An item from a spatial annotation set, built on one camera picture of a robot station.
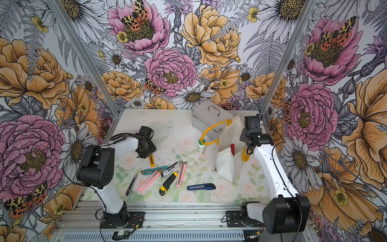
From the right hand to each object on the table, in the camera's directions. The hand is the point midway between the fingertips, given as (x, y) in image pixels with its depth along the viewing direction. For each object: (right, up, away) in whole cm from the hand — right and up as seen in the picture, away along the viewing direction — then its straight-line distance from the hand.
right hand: (250, 138), depth 81 cm
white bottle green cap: (-25, -7, +14) cm, 29 cm away
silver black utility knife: (-43, -19, +10) cm, 48 cm away
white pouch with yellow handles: (-11, +2, +9) cm, 15 cm away
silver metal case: (-19, +11, +19) cm, 29 cm away
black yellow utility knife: (-44, -26, +5) cm, 51 cm away
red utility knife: (-3, -9, +25) cm, 27 cm away
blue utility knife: (-21, -27, +4) cm, 34 cm away
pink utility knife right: (-37, -19, +11) cm, 42 cm away
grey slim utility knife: (-64, -28, +2) cm, 70 cm away
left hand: (-57, -12, +16) cm, 60 cm away
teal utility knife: (-56, -20, +8) cm, 60 cm away
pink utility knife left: (-52, -22, +7) cm, 57 cm away
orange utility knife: (-56, -15, +14) cm, 59 cm away
